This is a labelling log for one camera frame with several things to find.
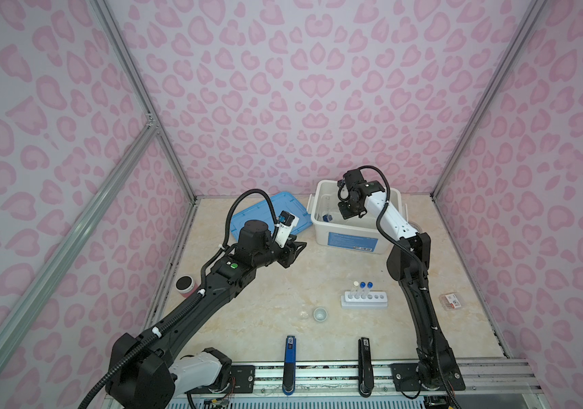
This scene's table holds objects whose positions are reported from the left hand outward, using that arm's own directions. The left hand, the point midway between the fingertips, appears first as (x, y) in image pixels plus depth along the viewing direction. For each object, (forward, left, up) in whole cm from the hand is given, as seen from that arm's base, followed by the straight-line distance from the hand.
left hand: (301, 236), depth 75 cm
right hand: (+24, -20, -15) cm, 35 cm away
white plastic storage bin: (+9, -19, -12) cm, 24 cm away
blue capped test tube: (-11, -18, -9) cm, 23 cm away
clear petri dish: (+16, -14, -13) cm, 25 cm away
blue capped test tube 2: (-12, -20, -9) cm, 25 cm away
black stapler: (-35, -16, -19) cm, 43 cm away
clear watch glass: (-14, 0, -25) cm, 29 cm away
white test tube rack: (-11, -23, -21) cm, 33 cm away
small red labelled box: (-11, -50, -23) cm, 57 cm away
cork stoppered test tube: (-11, -16, -9) cm, 21 cm away
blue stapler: (-30, +4, -22) cm, 37 cm away
